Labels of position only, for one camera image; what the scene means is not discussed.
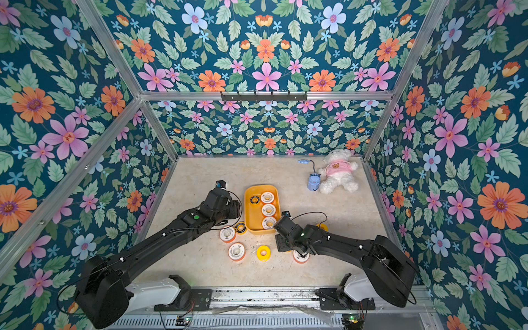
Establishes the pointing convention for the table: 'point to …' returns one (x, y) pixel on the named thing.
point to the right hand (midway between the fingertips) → (284, 240)
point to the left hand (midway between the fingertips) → (238, 204)
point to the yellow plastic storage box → (253, 214)
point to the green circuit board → (181, 320)
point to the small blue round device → (303, 161)
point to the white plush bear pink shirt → (338, 168)
